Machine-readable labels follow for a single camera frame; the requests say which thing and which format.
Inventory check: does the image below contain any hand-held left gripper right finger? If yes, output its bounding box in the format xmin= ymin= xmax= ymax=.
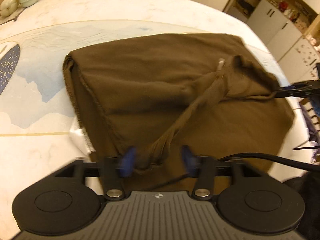
xmin=180 ymin=145 xmax=270 ymax=201

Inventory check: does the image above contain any white printed tablecloth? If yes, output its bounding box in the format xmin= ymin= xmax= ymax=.
xmin=0 ymin=0 xmax=308 ymax=233

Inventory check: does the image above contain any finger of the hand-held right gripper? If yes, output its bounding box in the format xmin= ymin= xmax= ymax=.
xmin=276 ymin=81 xmax=310 ymax=92
xmin=269 ymin=91 xmax=310 ymax=99

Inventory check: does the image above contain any person's dark clothing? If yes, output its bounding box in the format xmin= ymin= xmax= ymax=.
xmin=282 ymin=165 xmax=320 ymax=230

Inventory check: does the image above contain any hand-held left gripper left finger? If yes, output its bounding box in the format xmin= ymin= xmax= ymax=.
xmin=54 ymin=146 xmax=137 ymax=200

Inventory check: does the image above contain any black cable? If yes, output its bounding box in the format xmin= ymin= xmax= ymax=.
xmin=147 ymin=152 xmax=320 ymax=190

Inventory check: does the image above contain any brown t-shirt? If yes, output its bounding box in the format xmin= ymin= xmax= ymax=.
xmin=62 ymin=32 xmax=295 ymax=193

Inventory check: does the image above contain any cluttered shelf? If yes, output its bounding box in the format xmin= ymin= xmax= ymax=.
xmin=264 ymin=0 xmax=318 ymax=34

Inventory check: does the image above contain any pale green pumpkin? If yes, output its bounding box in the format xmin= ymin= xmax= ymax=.
xmin=0 ymin=0 xmax=19 ymax=18

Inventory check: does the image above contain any thin black rod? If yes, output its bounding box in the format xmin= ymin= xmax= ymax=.
xmin=293 ymin=145 xmax=320 ymax=151

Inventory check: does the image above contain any white stickered cabinet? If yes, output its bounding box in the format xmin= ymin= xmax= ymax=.
xmin=246 ymin=0 xmax=320 ymax=67

